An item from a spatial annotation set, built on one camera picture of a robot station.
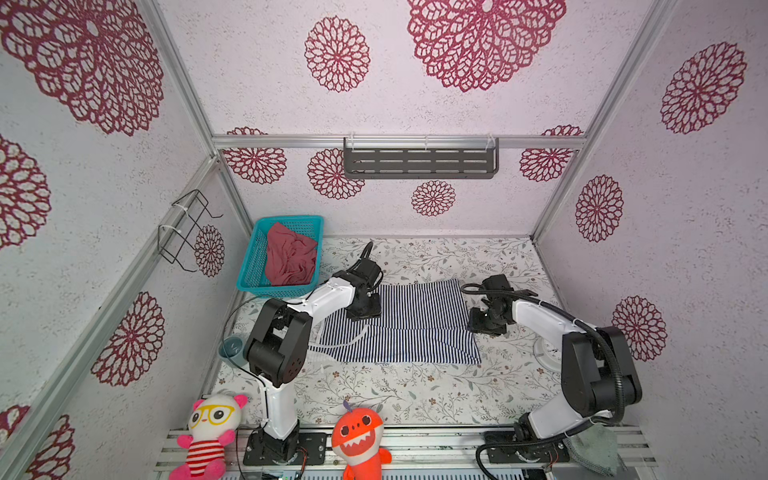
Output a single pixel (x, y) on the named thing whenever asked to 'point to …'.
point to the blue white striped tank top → (421, 321)
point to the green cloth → (597, 445)
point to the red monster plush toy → (356, 438)
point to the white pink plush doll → (212, 423)
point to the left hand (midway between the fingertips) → (372, 318)
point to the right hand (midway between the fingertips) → (474, 323)
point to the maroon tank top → (290, 257)
